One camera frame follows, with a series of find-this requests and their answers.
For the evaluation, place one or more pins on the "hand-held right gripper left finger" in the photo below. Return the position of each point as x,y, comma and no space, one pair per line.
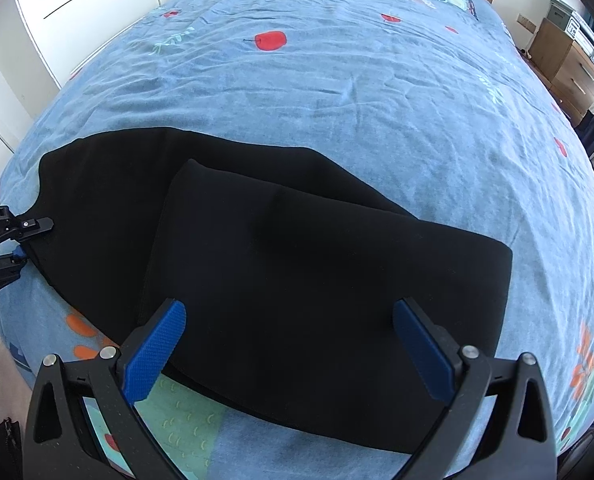
157,352

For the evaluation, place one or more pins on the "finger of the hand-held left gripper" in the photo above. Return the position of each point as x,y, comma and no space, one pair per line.
12,265
32,224

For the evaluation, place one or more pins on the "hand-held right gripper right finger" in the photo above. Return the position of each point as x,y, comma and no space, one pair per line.
422,355

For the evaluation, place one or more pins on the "black pants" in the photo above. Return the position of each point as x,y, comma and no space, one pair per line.
302,285

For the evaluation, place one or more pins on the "black zippered garment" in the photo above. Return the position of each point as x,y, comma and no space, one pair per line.
2,450

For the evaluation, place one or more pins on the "white wardrobe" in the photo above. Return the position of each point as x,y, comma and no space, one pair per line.
102,10

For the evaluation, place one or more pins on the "black tote bag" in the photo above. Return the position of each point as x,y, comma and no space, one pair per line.
589,132

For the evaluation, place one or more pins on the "blue printed bed sheet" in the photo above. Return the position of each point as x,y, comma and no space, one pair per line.
352,85

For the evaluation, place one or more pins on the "wooden chest of drawers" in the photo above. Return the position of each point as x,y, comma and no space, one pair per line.
559,67

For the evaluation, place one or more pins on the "white printer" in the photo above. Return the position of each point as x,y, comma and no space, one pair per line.
574,30

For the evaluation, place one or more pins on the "wall socket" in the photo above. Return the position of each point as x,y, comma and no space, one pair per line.
526,24

